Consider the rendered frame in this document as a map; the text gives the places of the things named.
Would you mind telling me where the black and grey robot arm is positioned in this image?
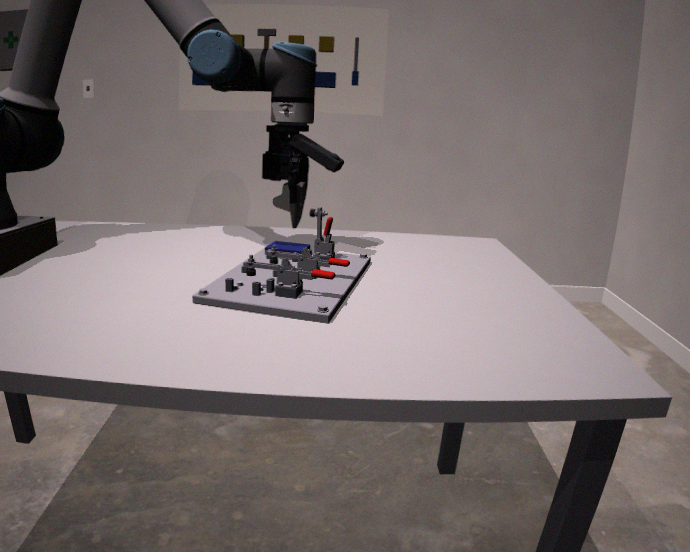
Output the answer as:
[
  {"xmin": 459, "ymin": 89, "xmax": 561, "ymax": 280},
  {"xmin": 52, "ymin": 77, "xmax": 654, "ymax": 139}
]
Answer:
[{"xmin": 0, "ymin": 0, "xmax": 344, "ymax": 230}]

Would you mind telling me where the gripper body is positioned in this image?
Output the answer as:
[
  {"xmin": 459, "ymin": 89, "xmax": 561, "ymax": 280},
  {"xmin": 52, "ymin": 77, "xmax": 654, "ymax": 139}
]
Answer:
[{"xmin": 262, "ymin": 124, "xmax": 309, "ymax": 183}]

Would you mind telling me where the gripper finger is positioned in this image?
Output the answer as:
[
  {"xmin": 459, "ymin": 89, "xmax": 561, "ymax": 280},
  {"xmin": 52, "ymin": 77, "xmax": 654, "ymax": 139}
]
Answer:
[
  {"xmin": 273, "ymin": 165, "xmax": 300, "ymax": 229},
  {"xmin": 296, "ymin": 176, "xmax": 308, "ymax": 228}
]

